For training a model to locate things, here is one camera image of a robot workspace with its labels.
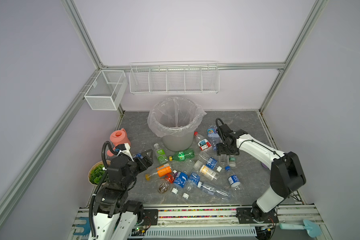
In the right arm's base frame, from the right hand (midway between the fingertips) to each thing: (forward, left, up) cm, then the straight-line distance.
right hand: (224, 150), depth 90 cm
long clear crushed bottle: (-24, +5, -4) cm, 25 cm away
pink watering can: (+8, +65, +3) cm, 66 cm away
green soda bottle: (-1, +23, -3) cm, 24 cm away
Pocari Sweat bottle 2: (-18, +20, -3) cm, 27 cm away
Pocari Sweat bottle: (-17, +26, -1) cm, 32 cm away
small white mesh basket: (+39, +77, +16) cm, 88 cm away
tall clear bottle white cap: (-3, 0, -7) cm, 8 cm away
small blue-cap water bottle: (-17, -2, -2) cm, 17 cm away
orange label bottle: (-11, +37, -3) cm, 39 cm away
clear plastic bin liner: (+23, +31, +6) cm, 39 cm away
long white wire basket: (+43, +29, +23) cm, 56 cm away
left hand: (-12, +41, +17) cm, 46 cm away
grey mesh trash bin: (+10, +28, -7) cm, 30 cm away
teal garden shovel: (-39, -36, -6) cm, 54 cm away
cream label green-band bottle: (-5, -5, -5) cm, 9 cm away
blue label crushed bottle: (-7, +9, -2) cm, 11 cm away
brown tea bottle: (-19, +36, -8) cm, 42 cm away
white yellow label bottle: (-12, +11, -3) cm, 17 cm away
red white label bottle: (+7, +12, -4) cm, 15 cm away
